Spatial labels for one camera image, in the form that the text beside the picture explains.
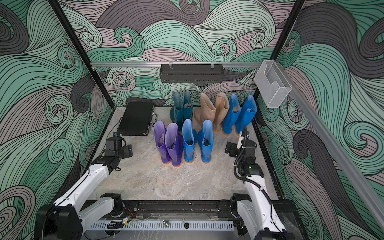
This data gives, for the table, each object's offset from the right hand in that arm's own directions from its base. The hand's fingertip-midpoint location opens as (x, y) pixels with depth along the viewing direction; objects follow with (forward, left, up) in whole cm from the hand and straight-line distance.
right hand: (234, 144), depth 82 cm
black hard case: (+28, +64, -9) cm, 70 cm away
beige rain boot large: (+17, +15, +8) cm, 24 cm away
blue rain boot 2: (+14, -8, +9) cm, 19 cm away
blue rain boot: (+15, 0, +11) cm, 19 cm away
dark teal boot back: (+19, +26, +11) cm, 34 cm away
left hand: (+1, +65, -3) cm, 65 cm away
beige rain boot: (+23, +5, +6) cm, 25 cm away
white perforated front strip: (-36, +40, -14) cm, 55 cm away
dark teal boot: (+16, +33, +9) cm, 38 cm away
